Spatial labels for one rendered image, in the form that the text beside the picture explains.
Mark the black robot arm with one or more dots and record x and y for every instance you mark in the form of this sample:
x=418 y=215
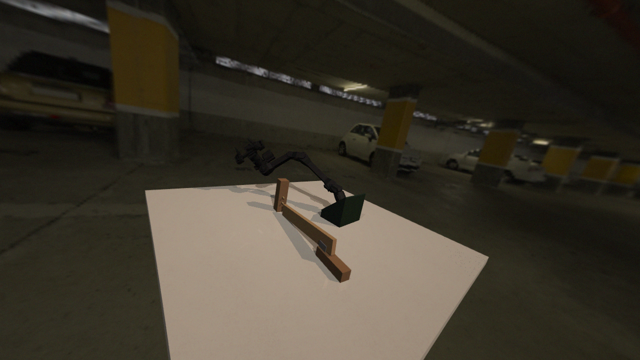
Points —
x=266 y=167

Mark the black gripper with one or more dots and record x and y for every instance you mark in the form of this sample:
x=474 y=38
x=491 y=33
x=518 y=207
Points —
x=252 y=154

